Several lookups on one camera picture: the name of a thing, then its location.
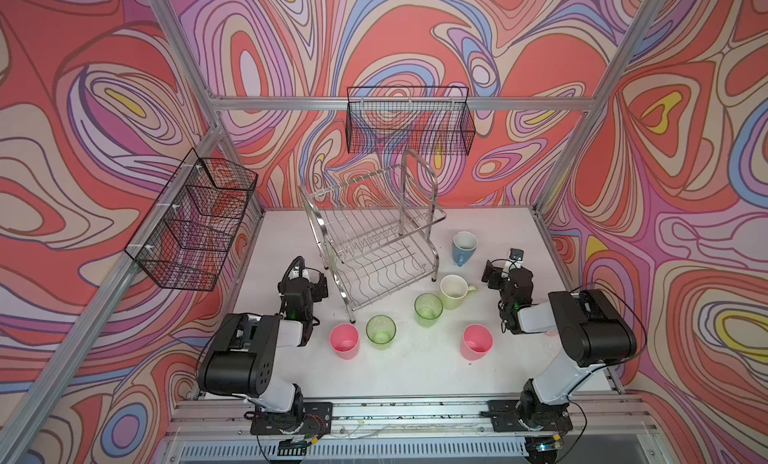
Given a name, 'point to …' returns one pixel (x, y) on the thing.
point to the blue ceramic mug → (463, 247)
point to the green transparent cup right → (428, 308)
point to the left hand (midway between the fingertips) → (308, 274)
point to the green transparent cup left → (380, 331)
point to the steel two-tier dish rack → (377, 231)
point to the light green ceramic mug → (453, 289)
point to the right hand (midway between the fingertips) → (503, 268)
